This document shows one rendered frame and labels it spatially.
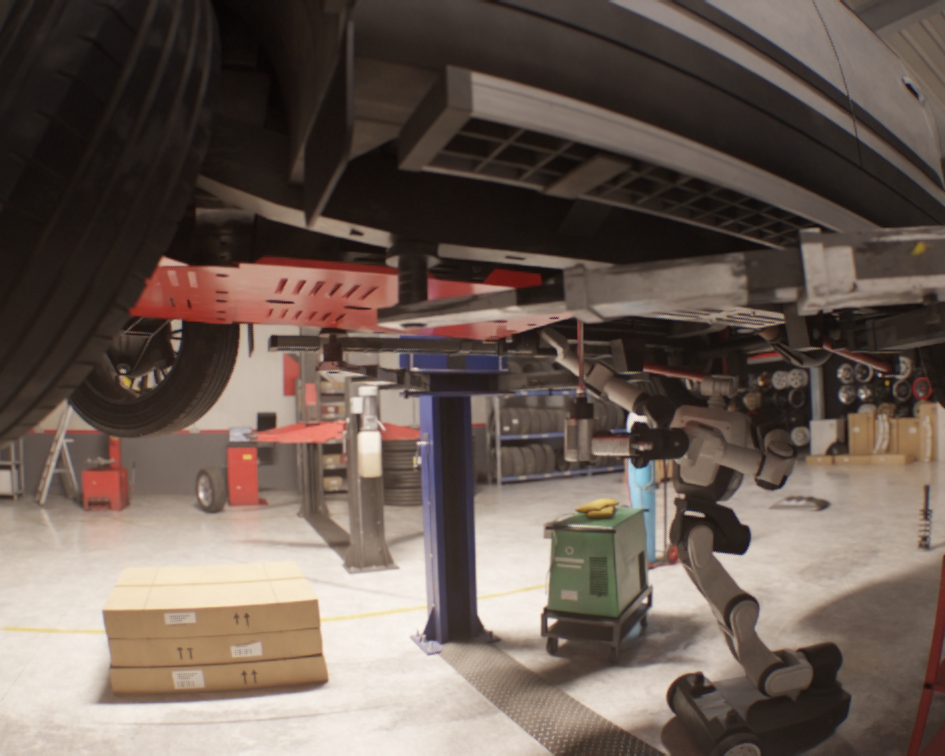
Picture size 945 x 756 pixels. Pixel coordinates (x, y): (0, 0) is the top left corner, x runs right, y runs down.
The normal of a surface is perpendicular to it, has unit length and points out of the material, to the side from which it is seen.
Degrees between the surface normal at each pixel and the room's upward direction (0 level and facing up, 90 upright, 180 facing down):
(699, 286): 90
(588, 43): 96
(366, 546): 90
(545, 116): 89
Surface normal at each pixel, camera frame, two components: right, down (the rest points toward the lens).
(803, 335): -0.88, 0.20
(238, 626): 0.43, -0.07
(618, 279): -0.45, -0.05
